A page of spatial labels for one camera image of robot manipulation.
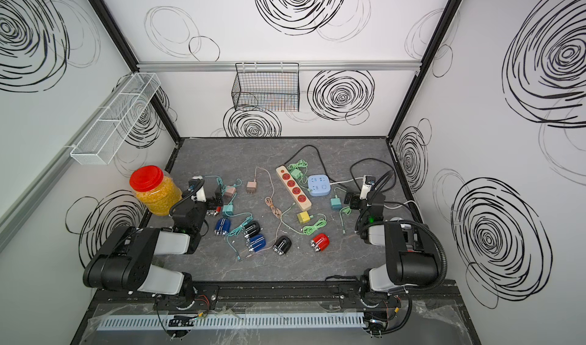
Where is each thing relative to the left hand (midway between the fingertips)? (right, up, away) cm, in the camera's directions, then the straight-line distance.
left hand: (207, 185), depth 89 cm
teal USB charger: (+7, -10, +3) cm, 13 cm away
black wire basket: (+19, +50, +35) cm, 64 cm away
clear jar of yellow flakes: (-16, -1, -6) cm, 17 cm away
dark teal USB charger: (+52, -9, +5) cm, 53 cm away
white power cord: (+58, 0, +14) cm, 59 cm away
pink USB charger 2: (+15, -2, +12) cm, 19 cm away
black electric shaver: (+18, -17, -3) cm, 25 cm away
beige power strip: (+37, -7, +5) cm, 38 cm away
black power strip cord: (+62, +6, +20) cm, 65 cm away
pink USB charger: (+7, -4, +9) cm, 11 cm away
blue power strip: (+46, -1, +11) cm, 47 cm away
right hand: (+62, -2, +3) cm, 62 cm away
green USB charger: (+35, +4, +14) cm, 38 cm away
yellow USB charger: (+38, -13, +1) cm, 40 cm away
